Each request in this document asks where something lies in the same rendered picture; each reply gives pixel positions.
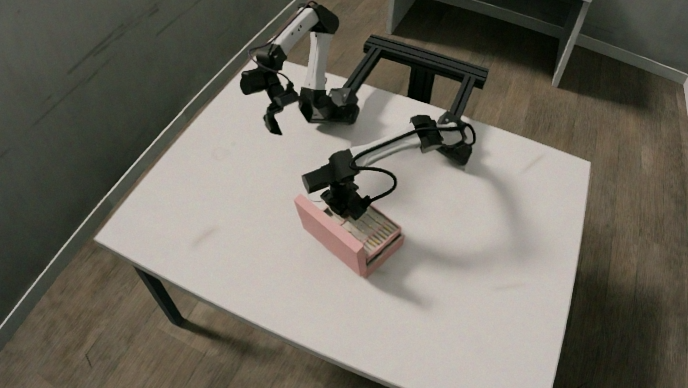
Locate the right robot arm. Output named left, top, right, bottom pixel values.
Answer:
left=240, top=3, right=357, bottom=121

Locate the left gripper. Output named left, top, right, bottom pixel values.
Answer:
left=320, top=182, right=359, bottom=215

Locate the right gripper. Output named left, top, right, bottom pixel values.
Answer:
left=262, top=85, right=314, bottom=136

